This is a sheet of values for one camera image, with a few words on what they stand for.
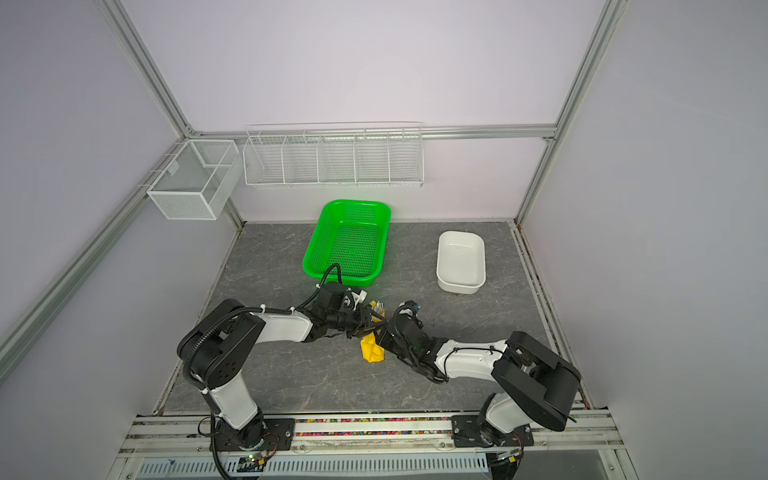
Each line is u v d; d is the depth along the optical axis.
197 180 0.97
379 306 0.96
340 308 0.79
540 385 0.44
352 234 1.16
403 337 0.65
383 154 1.05
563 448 0.72
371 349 0.85
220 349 0.48
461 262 1.06
